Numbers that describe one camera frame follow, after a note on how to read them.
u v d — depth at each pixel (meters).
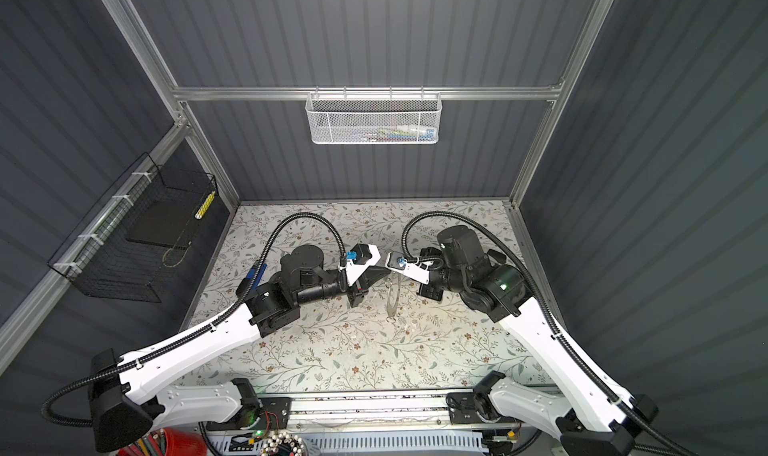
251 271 0.97
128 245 0.72
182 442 0.69
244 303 0.50
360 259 0.53
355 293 0.57
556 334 0.41
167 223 0.74
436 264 0.55
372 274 0.60
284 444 0.56
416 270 0.54
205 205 0.82
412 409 0.75
